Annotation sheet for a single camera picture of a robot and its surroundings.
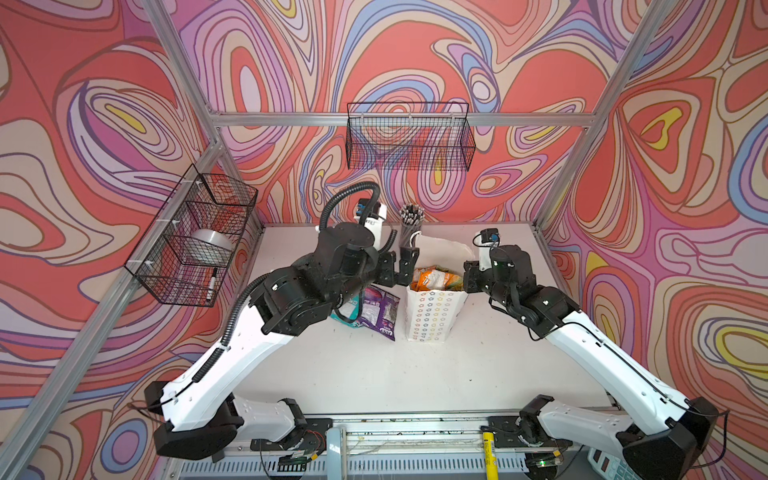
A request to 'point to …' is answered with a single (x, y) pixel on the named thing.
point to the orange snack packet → (435, 278)
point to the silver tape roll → (208, 247)
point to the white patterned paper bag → (431, 315)
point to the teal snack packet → (349, 309)
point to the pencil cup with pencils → (411, 217)
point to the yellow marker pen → (491, 464)
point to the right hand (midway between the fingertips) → (466, 271)
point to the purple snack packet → (379, 311)
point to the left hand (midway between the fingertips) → (400, 248)
